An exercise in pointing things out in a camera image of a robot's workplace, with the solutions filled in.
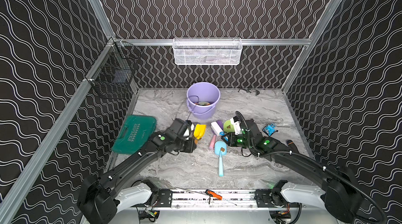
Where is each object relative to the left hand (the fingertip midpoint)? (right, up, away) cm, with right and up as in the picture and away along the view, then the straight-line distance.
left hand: (198, 147), depth 75 cm
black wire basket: (-51, +39, +17) cm, 67 cm away
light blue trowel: (+12, -5, +15) cm, 20 cm away
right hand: (+12, +4, +5) cm, 14 cm away
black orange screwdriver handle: (+54, -4, +15) cm, 56 cm away
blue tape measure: (+43, +6, +19) cm, 47 cm away
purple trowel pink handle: (+14, +8, +26) cm, 30 cm away
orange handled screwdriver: (+6, -22, 0) cm, 23 cm away
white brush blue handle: (+10, +7, +11) cm, 16 cm away
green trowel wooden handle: (+2, +22, +31) cm, 38 cm away
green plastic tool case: (-37, +4, +17) cm, 41 cm away
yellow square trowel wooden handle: (0, +6, +9) cm, 11 cm away
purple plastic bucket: (+2, +26, +39) cm, 47 cm away
